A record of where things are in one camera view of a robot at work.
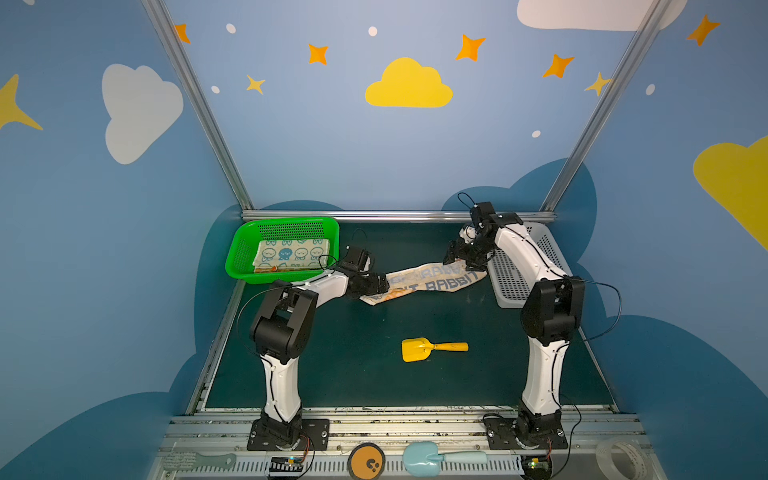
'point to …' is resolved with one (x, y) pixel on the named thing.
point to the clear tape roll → (625, 460)
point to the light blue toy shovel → (423, 459)
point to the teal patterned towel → (291, 253)
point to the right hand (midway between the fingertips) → (457, 261)
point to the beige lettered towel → (444, 277)
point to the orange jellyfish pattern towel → (258, 270)
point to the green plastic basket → (240, 257)
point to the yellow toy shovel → (415, 350)
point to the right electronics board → (537, 467)
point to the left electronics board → (286, 464)
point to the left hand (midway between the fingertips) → (376, 285)
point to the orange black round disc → (366, 461)
